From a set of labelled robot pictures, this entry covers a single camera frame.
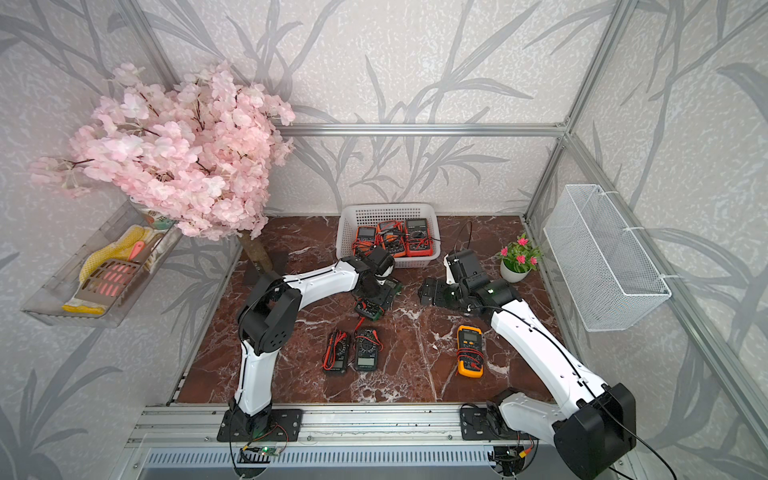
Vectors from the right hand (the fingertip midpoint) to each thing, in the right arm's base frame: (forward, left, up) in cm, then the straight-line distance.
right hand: (432, 292), depth 79 cm
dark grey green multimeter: (-11, +18, -14) cm, 25 cm away
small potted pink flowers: (+14, -28, -4) cm, 31 cm away
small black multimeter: (-11, +27, -13) cm, 32 cm away
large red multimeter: (+24, +3, -7) cm, 25 cm away
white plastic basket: (+40, -2, -8) cm, 40 cm away
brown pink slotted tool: (-7, +68, +19) cm, 71 cm away
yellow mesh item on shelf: (+1, +72, +18) cm, 74 cm away
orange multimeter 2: (+28, +12, -9) cm, 32 cm away
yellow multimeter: (-12, -10, -13) cm, 20 cm away
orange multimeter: (+29, +22, -13) cm, 39 cm away
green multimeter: (+2, +17, -13) cm, 22 cm away
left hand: (+8, +15, -16) cm, 23 cm away
